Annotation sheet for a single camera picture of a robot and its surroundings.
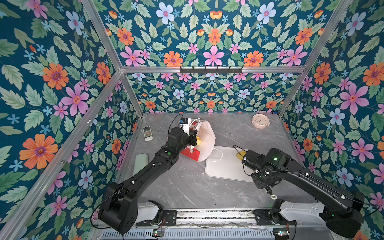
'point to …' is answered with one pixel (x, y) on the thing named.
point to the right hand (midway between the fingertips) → (259, 183)
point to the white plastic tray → (224, 163)
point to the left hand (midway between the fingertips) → (199, 127)
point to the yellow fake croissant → (240, 156)
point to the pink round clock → (260, 121)
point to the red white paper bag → (206, 140)
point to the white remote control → (147, 133)
